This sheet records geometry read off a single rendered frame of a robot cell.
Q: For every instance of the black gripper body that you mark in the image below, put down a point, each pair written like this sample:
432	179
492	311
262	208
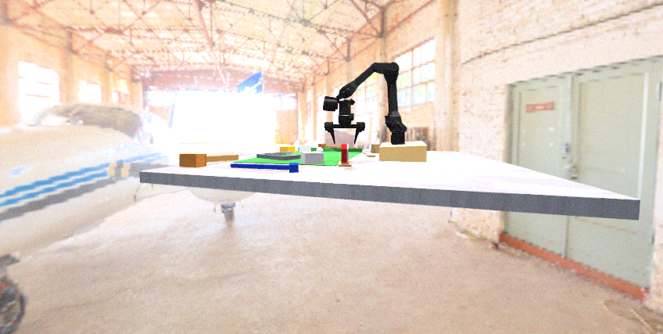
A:
343	124

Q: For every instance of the green mat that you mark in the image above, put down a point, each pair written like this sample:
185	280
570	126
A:
330	159

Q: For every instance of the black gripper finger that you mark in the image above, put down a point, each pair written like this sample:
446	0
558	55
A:
331	130
358	130

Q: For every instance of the blue putter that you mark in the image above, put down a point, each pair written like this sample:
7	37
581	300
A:
292	167

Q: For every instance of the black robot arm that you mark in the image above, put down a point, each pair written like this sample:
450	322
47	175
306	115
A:
393	120

